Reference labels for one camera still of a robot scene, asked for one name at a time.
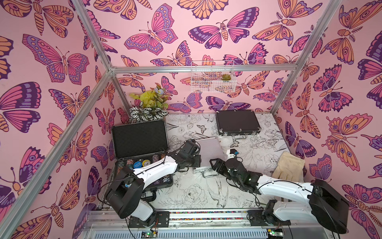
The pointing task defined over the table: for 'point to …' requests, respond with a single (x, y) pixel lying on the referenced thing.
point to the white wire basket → (213, 76)
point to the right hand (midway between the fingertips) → (213, 162)
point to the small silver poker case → (210, 149)
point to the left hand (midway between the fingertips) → (200, 159)
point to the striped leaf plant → (146, 114)
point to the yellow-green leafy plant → (153, 98)
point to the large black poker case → (135, 145)
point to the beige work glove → (290, 167)
